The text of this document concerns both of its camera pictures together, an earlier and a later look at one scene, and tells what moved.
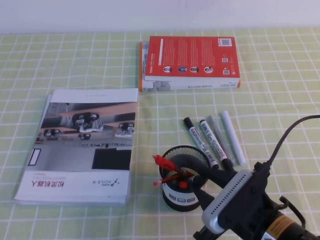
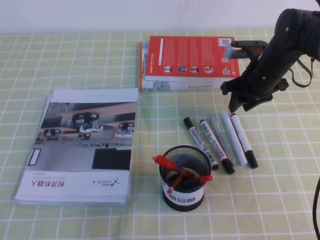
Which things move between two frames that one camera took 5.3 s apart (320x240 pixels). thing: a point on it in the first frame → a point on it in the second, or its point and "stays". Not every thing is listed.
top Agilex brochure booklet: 83,148 stays
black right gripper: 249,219 → 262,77
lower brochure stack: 82,153 stays
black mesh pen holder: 180,166 stays
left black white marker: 189,122 stays
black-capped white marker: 214,177 → 251,160
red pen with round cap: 156,183 → 170,190
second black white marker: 226,163 stays
